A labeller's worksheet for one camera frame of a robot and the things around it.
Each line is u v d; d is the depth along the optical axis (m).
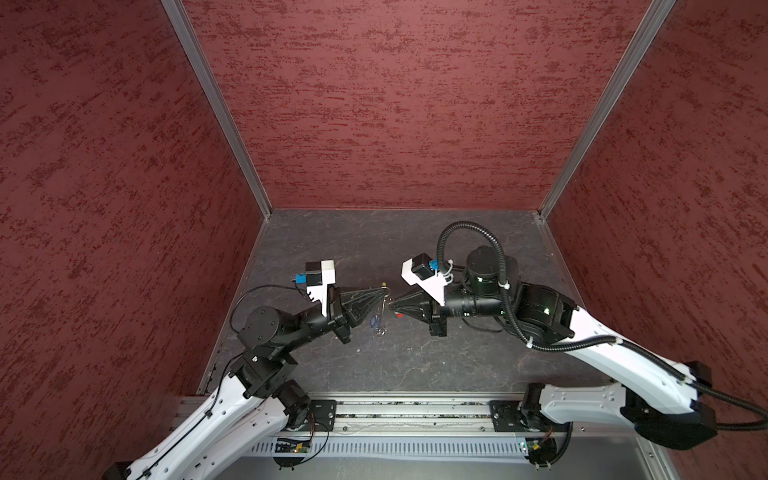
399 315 0.54
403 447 0.77
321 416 0.74
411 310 0.53
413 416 0.76
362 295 0.50
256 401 0.47
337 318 0.47
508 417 0.74
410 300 0.51
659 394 0.39
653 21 0.72
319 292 0.47
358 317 0.51
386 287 0.51
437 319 0.46
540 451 0.71
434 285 0.45
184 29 0.73
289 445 0.73
